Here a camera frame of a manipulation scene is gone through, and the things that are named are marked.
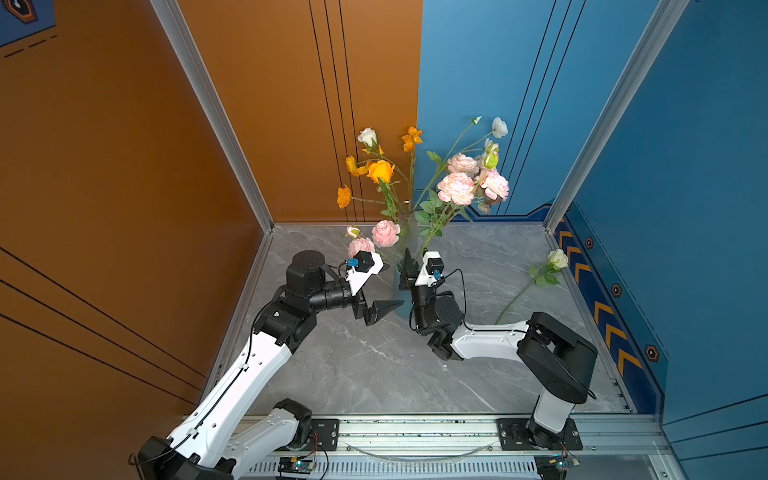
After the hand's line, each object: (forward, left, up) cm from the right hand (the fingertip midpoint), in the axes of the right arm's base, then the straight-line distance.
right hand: (413, 250), depth 76 cm
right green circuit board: (-42, -32, -29) cm, 60 cm away
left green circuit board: (-42, +29, -29) cm, 59 cm away
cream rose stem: (+12, -47, -29) cm, 57 cm away
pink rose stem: (-1, +8, 0) cm, 8 cm away
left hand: (-12, +5, +4) cm, 14 cm away
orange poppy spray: (+13, +18, +7) cm, 23 cm away
